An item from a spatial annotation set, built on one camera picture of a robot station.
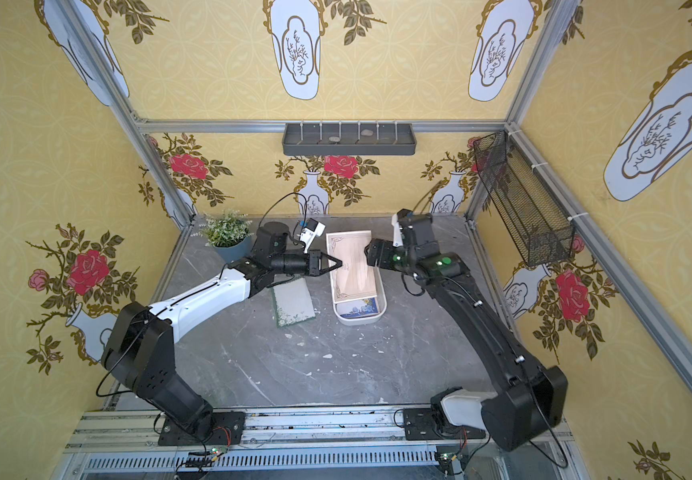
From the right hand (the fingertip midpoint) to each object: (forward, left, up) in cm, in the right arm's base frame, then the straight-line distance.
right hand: (376, 253), depth 77 cm
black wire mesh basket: (+11, -46, -2) cm, 48 cm away
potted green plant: (+13, +46, -9) cm, 49 cm away
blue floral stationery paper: (-4, +5, -23) cm, 24 cm away
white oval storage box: (-3, -2, -20) cm, 20 cm away
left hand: (-2, +8, -3) cm, 9 cm away
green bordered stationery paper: (-2, +26, -25) cm, 36 cm away
